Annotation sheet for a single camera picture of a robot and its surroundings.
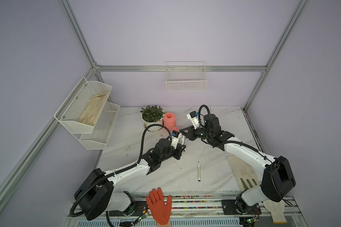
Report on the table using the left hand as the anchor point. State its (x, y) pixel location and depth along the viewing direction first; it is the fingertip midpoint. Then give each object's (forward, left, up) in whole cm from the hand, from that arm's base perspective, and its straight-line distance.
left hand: (183, 146), depth 80 cm
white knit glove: (-29, -49, -15) cm, 59 cm away
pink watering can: (+24, +9, -6) cm, 27 cm away
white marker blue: (+1, +1, +5) cm, 6 cm away
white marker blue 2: (0, -1, +6) cm, 6 cm away
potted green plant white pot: (+22, +21, +2) cm, 31 cm away
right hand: (+5, +2, +8) cm, 10 cm away
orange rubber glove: (-30, +13, -16) cm, 36 cm away
